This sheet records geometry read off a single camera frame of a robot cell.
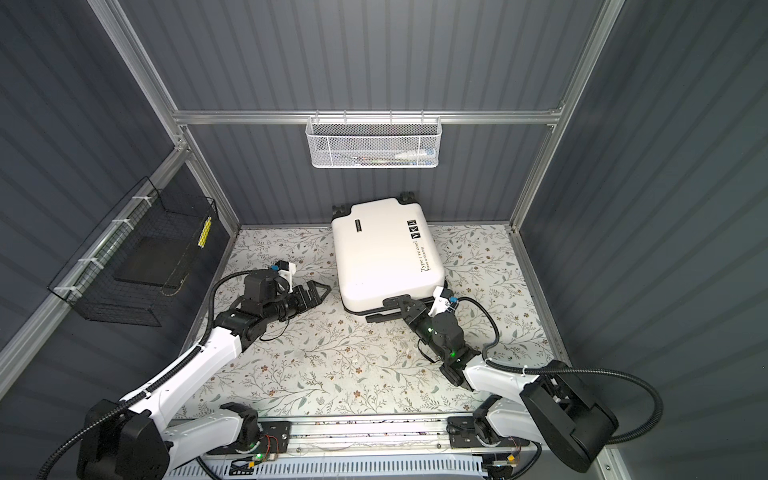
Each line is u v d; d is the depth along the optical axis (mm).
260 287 616
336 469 771
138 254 738
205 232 830
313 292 722
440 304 766
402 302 803
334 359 867
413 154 906
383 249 879
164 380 448
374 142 1238
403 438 746
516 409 544
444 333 638
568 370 468
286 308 693
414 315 735
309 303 718
